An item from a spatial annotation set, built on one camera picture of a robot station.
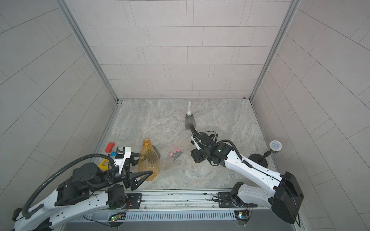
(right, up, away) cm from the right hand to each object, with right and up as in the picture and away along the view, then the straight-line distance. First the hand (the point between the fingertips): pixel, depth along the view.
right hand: (195, 153), depth 78 cm
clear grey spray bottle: (-3, +17, +17) cm, 25 cm away
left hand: (-18, +2, -24) cm, 30 cm away
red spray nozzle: (-53, 0, +9) cm, 54 cm away
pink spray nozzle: (-11, -3, +8) cm, 14 cm away
